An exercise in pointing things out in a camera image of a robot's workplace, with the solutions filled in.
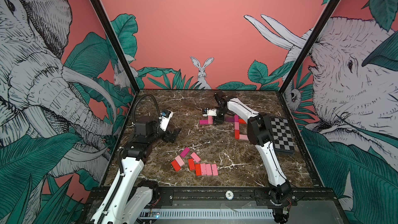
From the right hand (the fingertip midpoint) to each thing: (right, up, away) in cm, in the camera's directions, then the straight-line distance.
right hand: (214, 115), depth 104 cm
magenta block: (-8, -4, -1) cm, 9 cm away
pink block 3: (-21, -24, -19) cm, 37 cm away
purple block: (+10, -3, -1) cm, 11 cm away
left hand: (-23, -1, -28) cm, 36 cm away
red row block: (+13, -11, -10) cm, 20 cm away
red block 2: (-14, -26, -21) cm, 36 cm away
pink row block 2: (-5, -28, -23) cm, 36 cm away
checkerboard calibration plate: (+41, -12, -12) cm, 44 cm away
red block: (-23, -26, -21) cm, 40 cm away
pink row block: (-8, -27, -22) cm, 36 cm away
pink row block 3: (-2, -28, -23) cm, 36 cm away
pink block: (-3, -3, -1) cm, 5 cm away
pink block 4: (-13, -22, -18) cm, 31 cm away
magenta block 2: (-19, -20, -16) cm, 32 cm away
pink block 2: (+14, -6, -8) cm, 17 cm away
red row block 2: (-11, -27, -22) cm, 37 cm away
